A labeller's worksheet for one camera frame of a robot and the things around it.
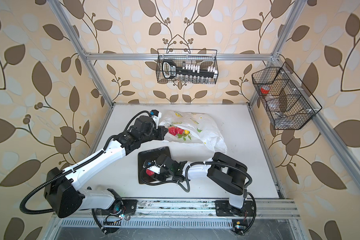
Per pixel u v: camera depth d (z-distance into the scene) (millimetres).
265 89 875
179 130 1001
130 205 753
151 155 921
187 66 822
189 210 747
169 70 847
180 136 1006
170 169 655
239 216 731
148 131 619
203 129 908
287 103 748
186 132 988
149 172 789
